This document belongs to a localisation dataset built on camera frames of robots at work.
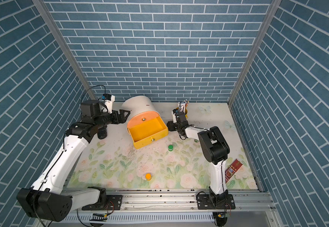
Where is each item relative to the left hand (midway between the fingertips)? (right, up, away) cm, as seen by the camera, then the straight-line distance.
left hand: (127, 111), depth 74 cm
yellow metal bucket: (+34, +1, +27) cm, 43 cm away
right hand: (+23, -8, +28) cm, 37 cm away
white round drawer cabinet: (+2, +5, +13) cm, 14 cm away
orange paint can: (+10, -38, +7) cm, 39 cm away
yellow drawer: (+7, -13, +12) cm, 19 cm away
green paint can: (+23, -23, +18) cm, 37 cm away
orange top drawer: (+5, -3, +10) cm, 11 cm away
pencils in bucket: (+34, +7, +24) cm, 43 cm away
